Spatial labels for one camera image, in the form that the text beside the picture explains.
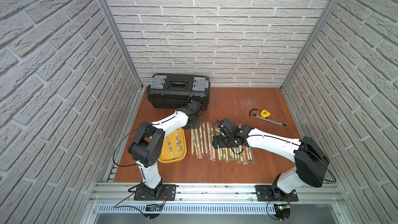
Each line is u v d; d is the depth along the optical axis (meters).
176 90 0.95
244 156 0.85
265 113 1.03
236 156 0.85
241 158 0.85
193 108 0.74
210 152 0.87
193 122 0.73
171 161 0.79
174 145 0.90
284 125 0.98
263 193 0.74
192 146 0.88
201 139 0.92
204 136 0.93
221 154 0.86
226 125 0.66
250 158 0.85
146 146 0.47
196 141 0.90
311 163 0.43
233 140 0.61
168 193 0.73
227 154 0.86
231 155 0.85
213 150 0.87
